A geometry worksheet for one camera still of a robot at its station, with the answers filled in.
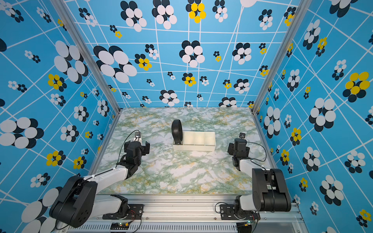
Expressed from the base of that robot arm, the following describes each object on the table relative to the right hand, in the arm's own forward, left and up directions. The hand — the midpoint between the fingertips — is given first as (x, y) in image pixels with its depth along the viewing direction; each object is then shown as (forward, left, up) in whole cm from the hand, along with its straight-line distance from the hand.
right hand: (240, 145), depth 93 cm
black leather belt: (+1, +40, +13) cm, 42 cm away
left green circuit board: (-43, +68, -7) cm, 81 cm away
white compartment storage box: (+6, +28, -5) cm, 29 cm away
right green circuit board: (-43, +5, -8) cm, 44 cm away
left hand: (-1, +64, +6) cm, 65 cm away
